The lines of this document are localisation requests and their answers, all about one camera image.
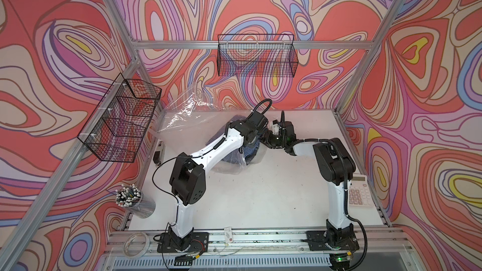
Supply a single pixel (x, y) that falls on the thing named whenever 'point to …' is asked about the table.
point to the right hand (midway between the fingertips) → (257, 141)
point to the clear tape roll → (144, 249)
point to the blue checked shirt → (243, 154)
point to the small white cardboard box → (228, 234)
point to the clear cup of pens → (132, 198)
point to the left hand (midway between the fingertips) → (247, 137)
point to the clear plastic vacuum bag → (192, 122)
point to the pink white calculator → (359, 191)
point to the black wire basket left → (122, 118)
